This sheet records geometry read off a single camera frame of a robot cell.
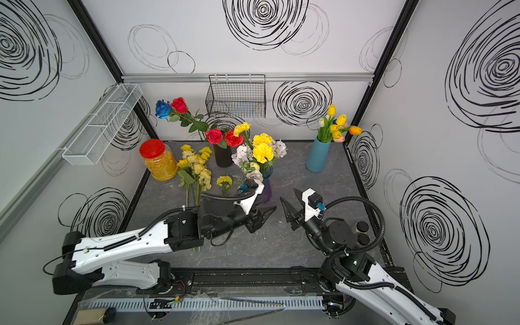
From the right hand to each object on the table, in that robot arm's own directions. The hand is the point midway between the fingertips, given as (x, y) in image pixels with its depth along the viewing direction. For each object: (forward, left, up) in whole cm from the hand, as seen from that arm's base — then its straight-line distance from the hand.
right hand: (290, 196), depth 62 cm
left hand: (-3, +6, +1) cm, 6 cm away
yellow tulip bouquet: (+30, -18, +1) cm, 35 cm away
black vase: (+38, +32, -26) cm, 56 cm away
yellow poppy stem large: (+22, +39, -25) cm, 52 cm away
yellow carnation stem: (+23, +29, -28) cm, 46 cm away
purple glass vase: (+18, +8, -10) cm, 22 cm away
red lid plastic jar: (+27, +58, -16) cm, 66 cm away
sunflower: (+25, +48, -25) cm, 60 cm away
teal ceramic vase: (+33, -17, -19) cm, 41 cm away
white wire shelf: (+18, +73, +4) cm, 75 cm away
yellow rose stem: (+33, +44, -22) cm, 59 cm away
